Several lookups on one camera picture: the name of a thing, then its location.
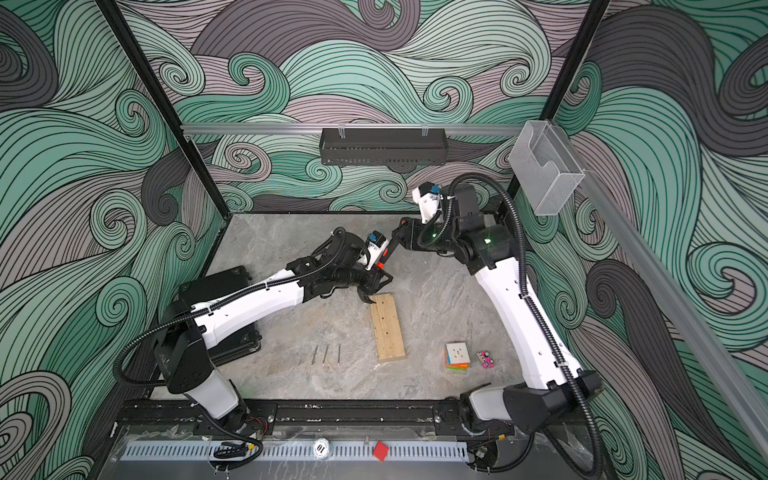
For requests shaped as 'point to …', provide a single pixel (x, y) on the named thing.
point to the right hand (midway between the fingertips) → (393, 234)
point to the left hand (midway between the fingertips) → (387, 270)
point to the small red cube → (380, 451)
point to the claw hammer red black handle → (387, 251)
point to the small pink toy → (483, 358)
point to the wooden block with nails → (388, 335)
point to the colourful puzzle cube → (456, 356)
